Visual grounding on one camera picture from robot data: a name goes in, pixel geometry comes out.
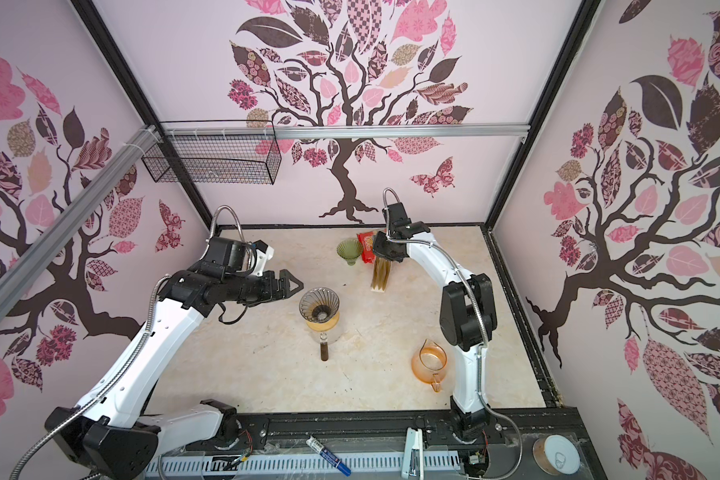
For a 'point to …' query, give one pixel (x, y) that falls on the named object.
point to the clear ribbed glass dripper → (319, 304)
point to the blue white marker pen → (328, 456)
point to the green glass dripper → (350, 249)
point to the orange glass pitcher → (429, 364)
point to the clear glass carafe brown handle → (325, 339)
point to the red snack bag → (366, 246)
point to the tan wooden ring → (324, 326)
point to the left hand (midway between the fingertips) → (288, 294)
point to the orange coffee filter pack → (382, 269)
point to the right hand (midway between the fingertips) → (377, 246)
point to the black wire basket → (214, 152)
